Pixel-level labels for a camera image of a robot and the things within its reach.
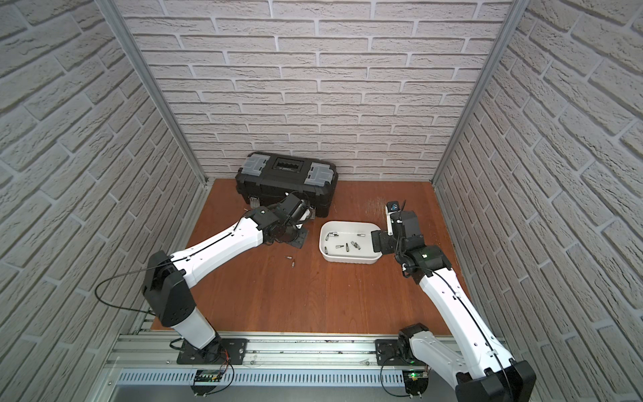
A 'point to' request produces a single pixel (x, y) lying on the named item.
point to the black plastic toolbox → (263, 177)
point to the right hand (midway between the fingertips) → (395, 231)
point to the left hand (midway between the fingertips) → (306, 232)
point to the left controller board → (205, 382)
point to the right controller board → (416, 382)
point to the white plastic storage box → (348, 242)
